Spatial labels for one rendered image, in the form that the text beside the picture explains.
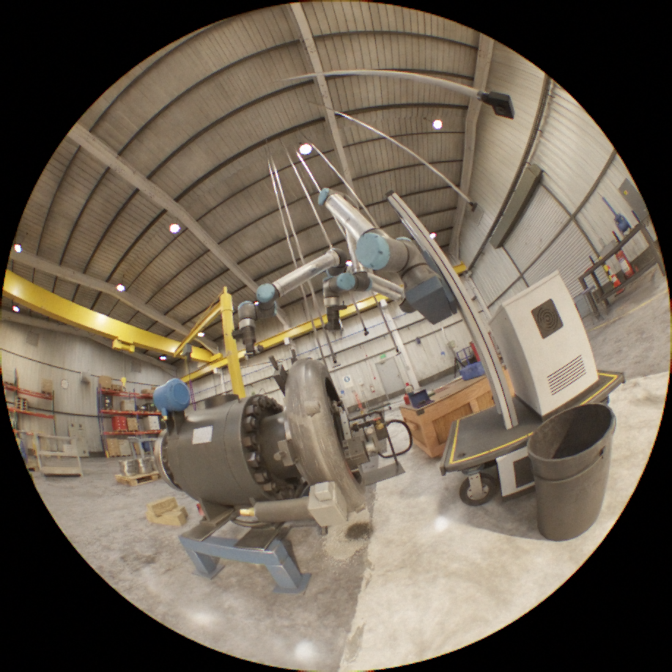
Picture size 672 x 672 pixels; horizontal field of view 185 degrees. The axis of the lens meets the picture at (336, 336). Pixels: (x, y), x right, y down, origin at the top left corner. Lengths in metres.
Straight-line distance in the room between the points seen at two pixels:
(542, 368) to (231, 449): 1.25
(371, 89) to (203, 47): 5.27
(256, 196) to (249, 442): 8.51
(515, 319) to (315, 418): 0.82
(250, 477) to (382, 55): 9.07
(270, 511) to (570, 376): 1.17
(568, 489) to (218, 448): 1.18
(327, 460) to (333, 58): 8.18
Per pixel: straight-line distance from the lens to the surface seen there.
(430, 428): 1.72
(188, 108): 7.75
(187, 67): 7.62
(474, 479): 1.04
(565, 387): 1.01
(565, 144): 8.73
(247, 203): 8.95
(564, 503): 0.76
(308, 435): 0.64
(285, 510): 0.70
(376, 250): 0.82
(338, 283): 1.08
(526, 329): 0.93
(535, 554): 0.90
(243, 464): 0.87
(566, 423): 0.93
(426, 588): 0.88
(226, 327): 5.13
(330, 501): 0.62
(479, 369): 2.08
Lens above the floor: 0.73
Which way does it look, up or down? 18 degrees up
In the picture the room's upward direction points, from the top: 19 degrees counter-clockwise
